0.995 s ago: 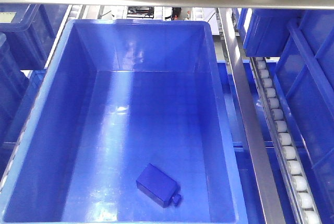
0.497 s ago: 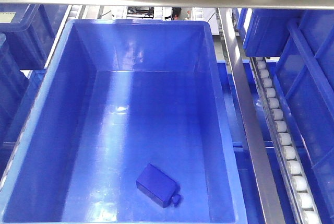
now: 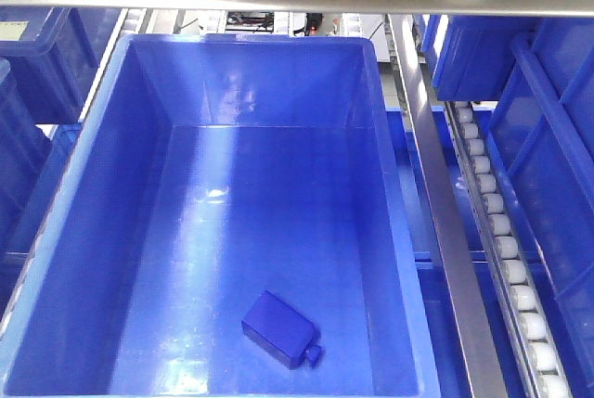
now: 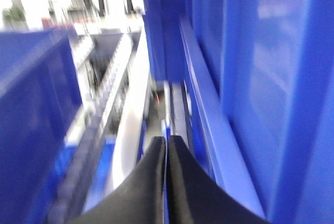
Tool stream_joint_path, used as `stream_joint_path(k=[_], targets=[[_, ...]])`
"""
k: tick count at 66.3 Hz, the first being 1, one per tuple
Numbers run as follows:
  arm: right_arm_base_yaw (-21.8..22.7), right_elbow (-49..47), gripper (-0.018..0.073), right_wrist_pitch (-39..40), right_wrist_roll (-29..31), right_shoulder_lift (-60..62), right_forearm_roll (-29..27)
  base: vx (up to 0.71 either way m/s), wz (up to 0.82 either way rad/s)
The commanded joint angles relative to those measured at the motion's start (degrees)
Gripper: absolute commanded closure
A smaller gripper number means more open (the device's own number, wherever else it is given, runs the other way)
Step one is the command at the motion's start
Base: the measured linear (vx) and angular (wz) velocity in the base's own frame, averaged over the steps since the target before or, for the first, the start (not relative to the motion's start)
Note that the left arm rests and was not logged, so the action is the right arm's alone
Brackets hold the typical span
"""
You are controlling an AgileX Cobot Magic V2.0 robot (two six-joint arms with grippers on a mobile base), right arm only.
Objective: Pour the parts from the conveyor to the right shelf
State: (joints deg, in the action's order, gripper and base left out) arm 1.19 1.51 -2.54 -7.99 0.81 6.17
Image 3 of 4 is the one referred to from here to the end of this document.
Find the steel rack with slanted shelves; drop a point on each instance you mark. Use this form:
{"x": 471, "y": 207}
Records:
{"x": 441, "y": 212}

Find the blue plastic box with cap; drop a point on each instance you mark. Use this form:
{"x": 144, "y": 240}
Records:
{"x": 280, "y": 330}

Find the blue plastic bin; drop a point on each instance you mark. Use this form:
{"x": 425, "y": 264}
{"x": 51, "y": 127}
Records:
{"x": 232, "y": 212}

